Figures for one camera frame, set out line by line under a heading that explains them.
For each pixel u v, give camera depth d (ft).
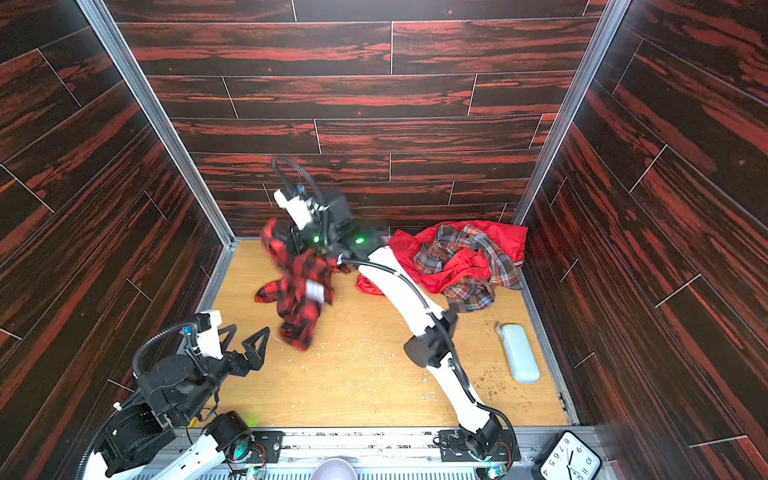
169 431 1.49
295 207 2.04
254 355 1.88
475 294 3.31
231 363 1.82
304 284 2.77
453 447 2.41
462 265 3.04
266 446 2.42
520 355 2.86
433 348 1.80
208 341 1.76
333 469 2.27
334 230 1.88
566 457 2.31
